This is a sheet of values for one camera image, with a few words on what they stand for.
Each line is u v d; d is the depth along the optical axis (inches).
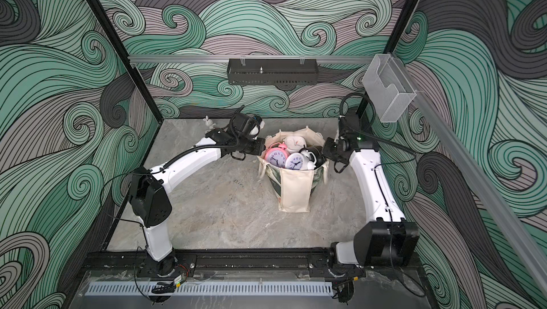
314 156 29.2
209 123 42.9
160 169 19.4
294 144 34.3
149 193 17.7
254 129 27.9
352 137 21.2
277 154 32.6
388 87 30.6
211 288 27.5
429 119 26.0
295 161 29.9
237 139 24.4
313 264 28.6
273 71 36.7
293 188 29.9
